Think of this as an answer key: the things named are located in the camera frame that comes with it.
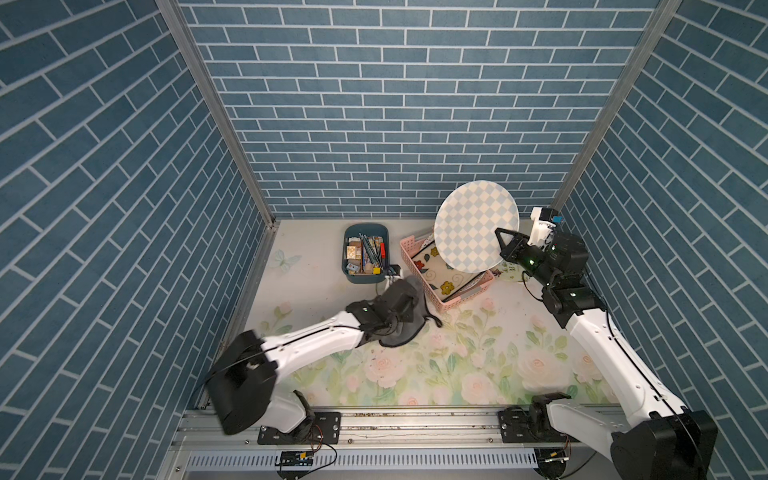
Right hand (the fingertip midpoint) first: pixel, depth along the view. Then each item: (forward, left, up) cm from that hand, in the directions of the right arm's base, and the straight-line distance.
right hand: (500, 231), depth 74 cm
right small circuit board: (-42, -14, -34) cm, 56 cm away
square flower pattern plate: (+3, +11, -27) cm, 29 cm away
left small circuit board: (-47, +46, -35) cm, 75 cm away
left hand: (-11, +19, -21) cm, 31 cm away
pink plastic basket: (+17, +23, -28) cm, 40 cm away
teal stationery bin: (+15, +39, -30) cm, 51 cm away
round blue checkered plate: (+4, +8, -5) cm, 10 cm away
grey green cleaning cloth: (-17, +21, -24) cm, 36 cm away
